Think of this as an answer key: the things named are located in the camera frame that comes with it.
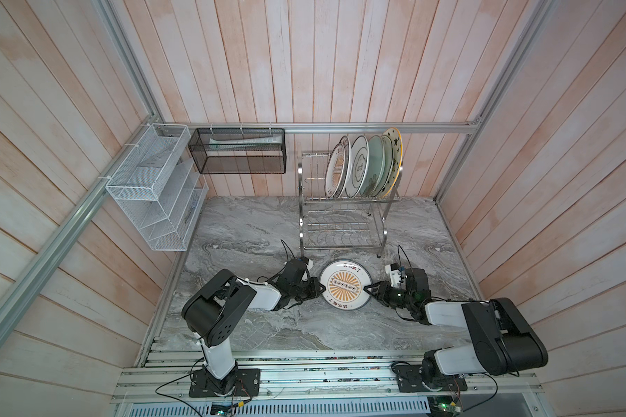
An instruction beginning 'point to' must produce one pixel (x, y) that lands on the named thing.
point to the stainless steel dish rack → (347, 222)
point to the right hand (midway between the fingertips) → (366, 288)
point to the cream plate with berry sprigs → (389, 163)
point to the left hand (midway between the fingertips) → (325, 292)
